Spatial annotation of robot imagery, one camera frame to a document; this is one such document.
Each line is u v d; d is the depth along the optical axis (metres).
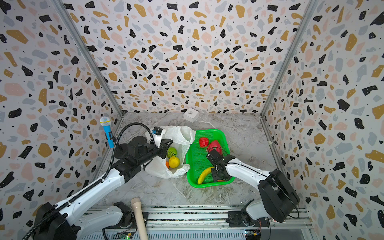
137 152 0.57
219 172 0.64
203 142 0.97
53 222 0.38
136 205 0.75
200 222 0.75
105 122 0.80
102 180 0.49
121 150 0.98
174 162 0.88
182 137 0.79
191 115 1.16
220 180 0.79
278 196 0.43
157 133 0.64
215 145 0.90
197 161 0.95
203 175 0.86
